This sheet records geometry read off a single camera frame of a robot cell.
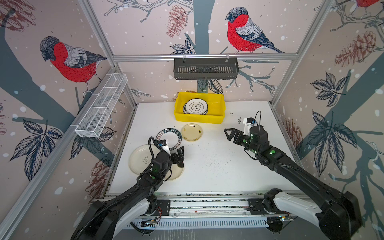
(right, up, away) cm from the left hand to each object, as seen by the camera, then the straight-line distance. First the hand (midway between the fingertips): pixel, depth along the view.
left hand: (177, 148), depth 83 cm
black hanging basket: (+18, +52, +22) cm, 59 cm away
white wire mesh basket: (-41, +24, -5) cm, 47 cm away
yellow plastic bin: (+26, +20, +29) cm, 44 cm away
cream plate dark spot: (-1, -16, +4) cm, 16 cm away
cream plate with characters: (+8, +7, +22) cm, 24 cm away
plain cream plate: (-24, -8, +8) cm, 27 cm away
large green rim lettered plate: (-5, +3, +19) cm, 20 cm away
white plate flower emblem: (+11, +26, +32) cm, 42 cm away
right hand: (+28, +9, -5) cm, 30 cm away
